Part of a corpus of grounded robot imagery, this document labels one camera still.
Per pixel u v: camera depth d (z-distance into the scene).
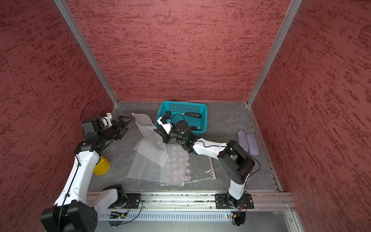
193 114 1.09
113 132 0.67
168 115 1.08
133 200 0.74
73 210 0.37
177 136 0.70
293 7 0.71
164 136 0.74
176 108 1.10
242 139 0.97
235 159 0.51
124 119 0.68
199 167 0.86
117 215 0.72
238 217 0.70
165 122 0.68
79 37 0.82
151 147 0.94
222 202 0.74
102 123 0.67
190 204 0.74
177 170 0.85
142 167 0.87
